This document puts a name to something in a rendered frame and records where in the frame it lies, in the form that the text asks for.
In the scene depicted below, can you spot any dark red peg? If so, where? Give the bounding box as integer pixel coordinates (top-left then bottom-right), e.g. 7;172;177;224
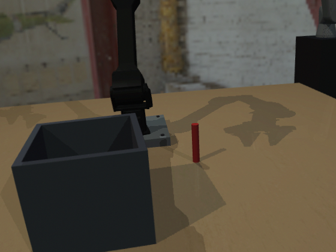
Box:
191;123;200;163

